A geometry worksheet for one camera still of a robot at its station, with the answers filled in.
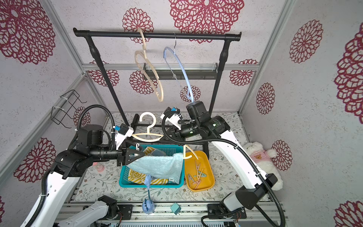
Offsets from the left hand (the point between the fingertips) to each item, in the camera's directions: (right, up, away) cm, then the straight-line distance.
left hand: (141, 153), depth 58 cm
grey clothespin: (+22, -20, +27) cm, 40 cm away
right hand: (+8, +6, 0) cm, 10 cm away
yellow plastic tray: (+28, -17, +27) cm, 42 cm away
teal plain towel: (+11, -6, +3) cm, 13 cm away
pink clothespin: (+26, -22, +25) cm, 42 cm away
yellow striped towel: (-7, -19, +23) cm, 30 cm away
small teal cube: (+14, -31, +15) cm, 38 cm away
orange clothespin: (+27, -18, +25) cm, 41 cm away
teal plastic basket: (+9, -4, +31) cm, 33 cm away
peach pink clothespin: (+27, -14, +31) cm, 43 cm away
